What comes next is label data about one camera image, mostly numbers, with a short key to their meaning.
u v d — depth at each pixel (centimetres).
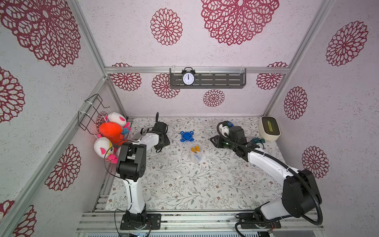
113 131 89
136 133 110
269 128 107
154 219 74
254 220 66
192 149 87
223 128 78
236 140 65
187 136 109
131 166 54
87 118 75
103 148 79
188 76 90
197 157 91
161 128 83
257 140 97
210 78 94
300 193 43
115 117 94
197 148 89
